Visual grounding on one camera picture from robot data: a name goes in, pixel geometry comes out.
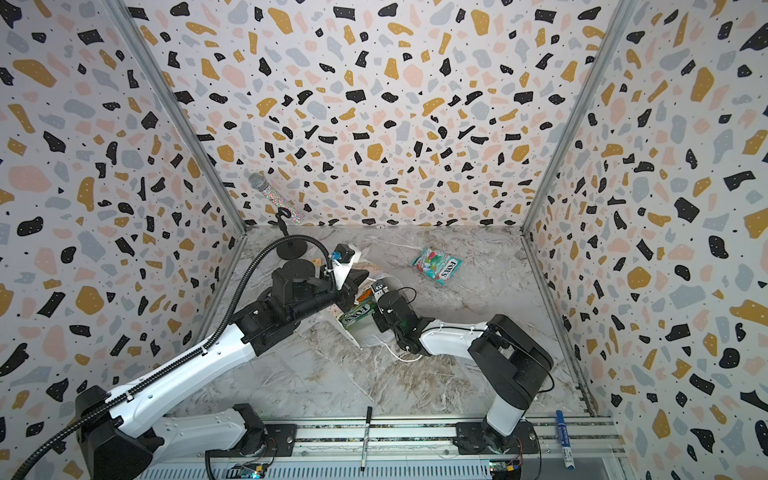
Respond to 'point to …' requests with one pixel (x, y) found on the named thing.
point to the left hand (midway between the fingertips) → (366, 268)
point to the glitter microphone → (260, 182)
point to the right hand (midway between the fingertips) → (376, 297)
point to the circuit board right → (502, 469)
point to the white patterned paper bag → (366, 332)
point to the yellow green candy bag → (358, 312)
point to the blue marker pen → (563, 433)
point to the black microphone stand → (290, 249)
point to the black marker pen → (366, 437)
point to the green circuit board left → (247, 471)
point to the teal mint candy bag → (437, 266)
